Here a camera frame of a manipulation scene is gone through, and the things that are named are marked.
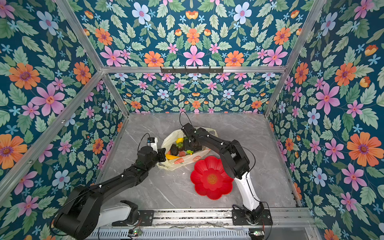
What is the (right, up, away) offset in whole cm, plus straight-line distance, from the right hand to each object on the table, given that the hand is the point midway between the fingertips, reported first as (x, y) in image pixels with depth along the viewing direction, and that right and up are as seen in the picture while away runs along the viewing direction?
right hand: (189, 146), depth 96 cm
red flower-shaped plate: (+13, -18, -9) cm, 24 cm away
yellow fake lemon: (-7, +4, 0) cm, 8 cm away
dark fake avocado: (-10, -2, -2) cm, 10 cm away
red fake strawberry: (-5, -5, +1) cm, 7 cm away
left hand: (-12, +2, -11) cm, 16 cm away
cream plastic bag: (-9, -9, -10) cm, 16 cm away
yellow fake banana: (-12, -5, -6) cm, 14 cm away
